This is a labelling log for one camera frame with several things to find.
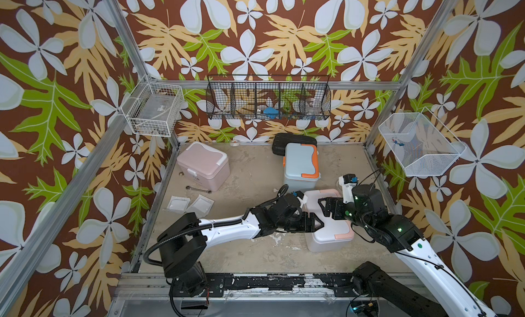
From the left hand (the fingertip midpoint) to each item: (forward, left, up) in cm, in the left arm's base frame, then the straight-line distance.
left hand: (320, 224), depth 73 cm
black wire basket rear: (+57, +20, +15) cm, 62 cm away
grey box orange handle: (+29, +3, -3) cm, 29 cm away
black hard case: (+56, +10, -12) cm, 59 cm away
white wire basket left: (+44, +68, +18) cm, 83 cm away
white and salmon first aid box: (-3, -6, -1) cm, 7 cm away
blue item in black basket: (+52, +17, +10) cm, 56 cm away
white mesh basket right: (+30, -44, +12) cm, 55 cm away
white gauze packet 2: (+14, +49, -15) cm, 53 cm away
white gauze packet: (+16, +61, -16) cm, 65 cm away
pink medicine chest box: (+27, +45, -2) cm, 53 cm away
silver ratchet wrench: (+23, +47, -15) cm, 55 cm away
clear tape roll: (+58, +38, -17) cm, 72 cm away
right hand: (+7, -1, +6) cm, 9 cm away
